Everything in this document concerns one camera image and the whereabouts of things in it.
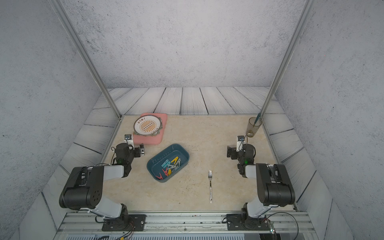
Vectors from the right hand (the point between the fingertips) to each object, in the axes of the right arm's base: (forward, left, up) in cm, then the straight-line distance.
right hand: (237, 145), depth 95 cm
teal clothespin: (-10, +44, -5) cm, 45 cm away
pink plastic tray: (+9, +54, -6) cm, 55 cm away
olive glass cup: (+13, -12, -2) cm, 17 cm away
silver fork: (-16, +17, -7) cm, 25 cm away
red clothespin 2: (-19, +46, -5) cm, 50 cm away
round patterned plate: (+22, +63, -4) cm, 67 cm away
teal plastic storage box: (-11, +52, -5) cm, 53 cm away
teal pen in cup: (+17, -15, +5) cm, 24 cm away
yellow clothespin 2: (-16, +41, -4) cm, 44 cm away
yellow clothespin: (-8, +39, -5) cm, 40 cm away
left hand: (0, +63, +3) cm, 63 cm away
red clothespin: (-16, +44, -5) cm, 47 cm away
